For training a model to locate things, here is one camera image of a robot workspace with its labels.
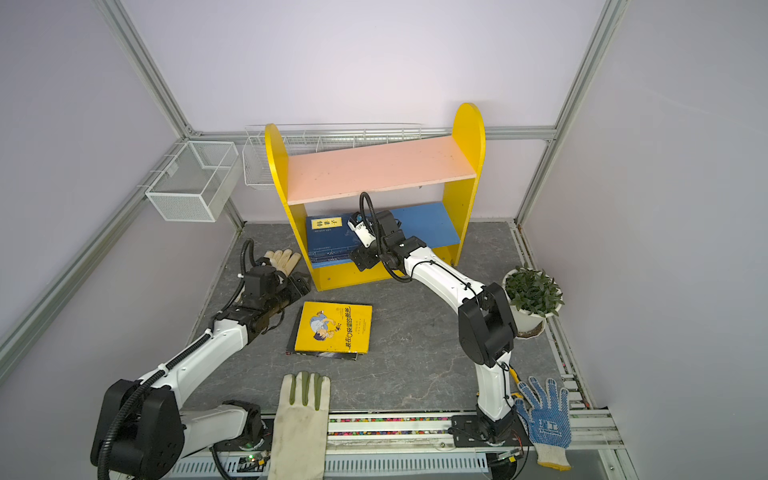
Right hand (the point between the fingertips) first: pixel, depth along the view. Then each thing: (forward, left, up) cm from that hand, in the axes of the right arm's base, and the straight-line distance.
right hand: (363, 248), depth 89 cm
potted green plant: (-16, -47, -3) cm, 49 cm away
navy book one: (-3, +10, 0) cm, 10 cm away
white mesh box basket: (+24, +58, +6) cm, 63 cm away
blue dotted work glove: (-43, -49, -19) cm, 68 cm away
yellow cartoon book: (-19, +8, -13) cm, 25 cm away
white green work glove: (-44, +14, -18) cm, 49 cm away
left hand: (-10, +17, -5) cm, 20 cm away
